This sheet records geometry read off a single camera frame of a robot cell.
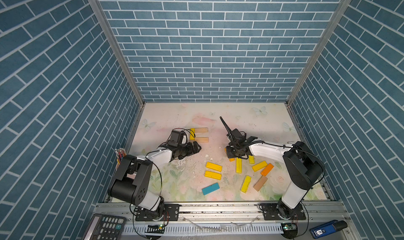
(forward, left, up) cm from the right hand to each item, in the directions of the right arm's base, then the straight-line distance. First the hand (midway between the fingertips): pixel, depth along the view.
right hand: (229, 153), depth 93 cm
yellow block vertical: (-7, -6, 0) cm, 9 cm away
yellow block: (-8, +8, -1) cm, 12 cm away
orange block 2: (-7, -22, -1) cm, 23 cm away
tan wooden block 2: (-16, -17, -1) cm, 23 cm away
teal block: (-21, +9, -1) cm, 23 cm away
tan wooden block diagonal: (+8, +17, 0) cm, 19 cm away
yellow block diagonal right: (-6, -18, -1) cm, 19 cm away
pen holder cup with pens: (-12, +55, +15) cm, 58 cm away
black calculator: (-41, +56, +2) cm, 69 cm away
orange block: (-4, -2, 0) cm, 4 cm away
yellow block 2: (-14, +9, 0) cm, 16 cm away
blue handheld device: (-33, -42, +3) cm, 54 cm away
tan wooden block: (+16, +19, -1) cm, 25 cm away
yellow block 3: (-16, -9, -1) cm, 19 cm away
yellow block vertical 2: (-3, -13, 0) cm, 13 cm away
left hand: (-1, +18, +3) cm, 18 cm away
